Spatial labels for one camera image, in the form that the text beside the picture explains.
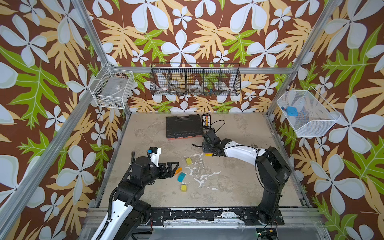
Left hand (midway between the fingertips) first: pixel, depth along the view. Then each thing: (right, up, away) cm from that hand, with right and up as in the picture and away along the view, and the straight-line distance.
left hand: (172, 162), depth 73 cm
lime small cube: (+6, -16, +9) cm, 19 cm away
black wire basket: (+12, +50, +25) cm, 57 cm away
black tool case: (0, +18, +38) cm, 42 cm away
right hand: (+20, +6, +22) cm, 30 cm away
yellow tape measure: (+13, +5, +28) cm, 32 cm away
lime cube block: (+8, -3, +18) cm, 20 cm away
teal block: (+4, -12, +13) cm, 18 cm away
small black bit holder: (+21, +23, +42) cm, 52 cm away
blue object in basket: (+69, +27, +13) cm, 75 cm away
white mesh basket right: (+76, +26, +10) cm, 80 cm away
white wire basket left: (-37, +41, +13) cm, 57 cm away
